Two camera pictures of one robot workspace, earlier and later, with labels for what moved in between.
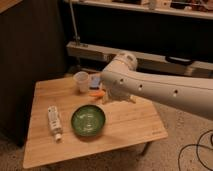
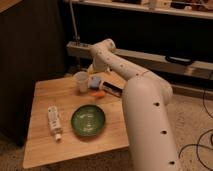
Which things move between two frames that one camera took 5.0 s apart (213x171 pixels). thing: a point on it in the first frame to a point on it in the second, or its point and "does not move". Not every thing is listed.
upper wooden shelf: [200, 8] does not move
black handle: [181, 61] does not move
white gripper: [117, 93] to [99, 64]
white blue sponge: [94, 82] does not move
